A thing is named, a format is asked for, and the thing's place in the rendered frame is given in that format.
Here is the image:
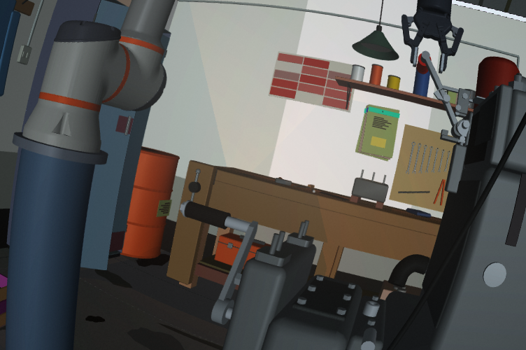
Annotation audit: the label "black rubber hose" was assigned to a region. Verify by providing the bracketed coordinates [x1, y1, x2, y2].
[387, 253, 431, 290]

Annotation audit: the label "orange steel drum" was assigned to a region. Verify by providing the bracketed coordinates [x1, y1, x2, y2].
[121, 147, 181, 261]

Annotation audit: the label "dark grey engine body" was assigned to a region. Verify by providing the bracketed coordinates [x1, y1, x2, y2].
[224, 74, 526, 350]

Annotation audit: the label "grey tank clamp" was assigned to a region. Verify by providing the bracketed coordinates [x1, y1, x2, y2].
[286, 220, 316, 249]
[269, 230, 287, 257]

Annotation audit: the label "grey wall socket with conduit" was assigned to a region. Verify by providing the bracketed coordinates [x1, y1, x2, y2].
[16, 0, 57, 64]

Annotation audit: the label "red pliers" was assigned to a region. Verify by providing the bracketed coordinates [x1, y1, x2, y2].
[431, 178, 447, 207]

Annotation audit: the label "grey box with posts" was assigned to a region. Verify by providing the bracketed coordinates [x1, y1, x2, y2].
[351, 169, 390, 208]

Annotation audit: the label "black engine cable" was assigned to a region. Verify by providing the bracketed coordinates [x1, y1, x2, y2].
[411, 119, 526, 326]

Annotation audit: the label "orange toolbox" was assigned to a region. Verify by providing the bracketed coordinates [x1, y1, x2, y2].
[213, 234, 264, 265]

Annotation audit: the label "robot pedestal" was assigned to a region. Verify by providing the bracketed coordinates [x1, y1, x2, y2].
[3, 131, 109, 350]

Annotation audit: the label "grey starting handle black grip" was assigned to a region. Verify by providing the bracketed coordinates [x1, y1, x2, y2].
[178, 199, 260, 324]

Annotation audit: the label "grey decompressor lever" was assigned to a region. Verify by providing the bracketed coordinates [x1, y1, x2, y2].
[417, 50, 471, 146]

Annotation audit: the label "wooden peg rail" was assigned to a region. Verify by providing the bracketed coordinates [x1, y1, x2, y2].
[0, 0, 36, 17]

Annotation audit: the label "grey lever hook bracket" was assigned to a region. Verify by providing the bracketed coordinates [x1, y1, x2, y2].
[455, 87, 478, 116]

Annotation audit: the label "wooden wall shelf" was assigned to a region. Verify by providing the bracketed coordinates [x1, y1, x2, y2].
[334, 76, 458, 112]

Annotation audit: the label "grey engine tank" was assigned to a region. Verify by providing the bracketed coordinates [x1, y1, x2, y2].
[234, 239, 318, 350]

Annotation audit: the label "blue can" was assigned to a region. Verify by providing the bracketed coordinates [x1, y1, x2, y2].
[413, 61, 431, 97]

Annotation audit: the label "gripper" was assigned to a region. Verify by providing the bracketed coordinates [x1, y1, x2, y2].
[401, 0, 465, 74]

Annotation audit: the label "green pendant lamp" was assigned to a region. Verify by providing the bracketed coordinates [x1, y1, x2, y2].
[352, 0, 402, 62]

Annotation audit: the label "blue hanging coat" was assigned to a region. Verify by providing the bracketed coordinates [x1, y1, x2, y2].
[0, 0, 22, 97]

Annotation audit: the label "wooden workbench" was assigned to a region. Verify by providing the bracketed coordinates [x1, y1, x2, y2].
[166, 160, 443, 290]

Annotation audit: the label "red engine tank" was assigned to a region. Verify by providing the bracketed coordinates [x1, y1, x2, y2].
[478, 55, 520, 98]

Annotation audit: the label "tan pegboard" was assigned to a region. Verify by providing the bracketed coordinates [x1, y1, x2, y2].
[389, 123, 458, 214]

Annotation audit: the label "green wall poster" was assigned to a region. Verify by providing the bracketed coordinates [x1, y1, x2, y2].
[355, 103, 401, 162]

